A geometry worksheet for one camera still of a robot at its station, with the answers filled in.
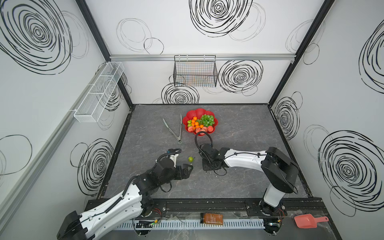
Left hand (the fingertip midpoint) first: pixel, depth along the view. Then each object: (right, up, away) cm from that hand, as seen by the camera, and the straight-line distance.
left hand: (188, 168), depth 77 cm
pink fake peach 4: (+14, +19, +23) cm, 32 cm away
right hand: (+8, -3, +10) cm, 13 cm away
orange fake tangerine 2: (+2, +24, +31) cm, 39 cm away
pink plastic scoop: (+57, -23, -7) cm, 62 cm away
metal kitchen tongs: (-7, +13, +22) cm, 27 cm away
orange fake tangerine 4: (+2, +21, +28) cm, 35 cm away
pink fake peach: (0, +19, +22) cm, 29 cm away
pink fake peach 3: (+9, +19, +23) cm, 31 cm away
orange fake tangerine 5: (+5, +20, +27) cm, 34 cm away
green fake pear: (-1, +23, +29) cm, 37 cm away
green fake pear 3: (+1, +1, +12) cm, 12 cm away
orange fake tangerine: (+3, +26, +32) cm, 41 cm away
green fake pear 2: (0, +21, +27) cm, 34 cm away
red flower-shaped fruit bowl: (+6, +30, +34) cm, 46 cm away
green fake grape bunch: (+12, +25, +28) cm, 39 cm away
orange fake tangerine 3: (+5, +22, +29) cm, 37 cm away
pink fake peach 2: (+5, +18, +25) cm, 31 cm away
